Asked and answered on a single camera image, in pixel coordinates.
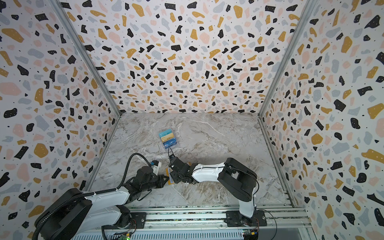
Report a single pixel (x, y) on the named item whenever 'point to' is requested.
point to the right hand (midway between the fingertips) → (174, 171)
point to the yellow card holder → (170, 180)
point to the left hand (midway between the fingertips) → (171, 176)
